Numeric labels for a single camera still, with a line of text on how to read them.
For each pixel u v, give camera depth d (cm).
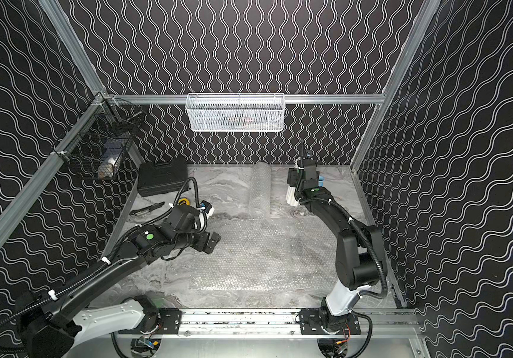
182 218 56
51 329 39
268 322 76
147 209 103
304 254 90
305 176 69
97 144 92
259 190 100
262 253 90
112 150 103
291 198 98
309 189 68
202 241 67
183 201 103
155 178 109
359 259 46
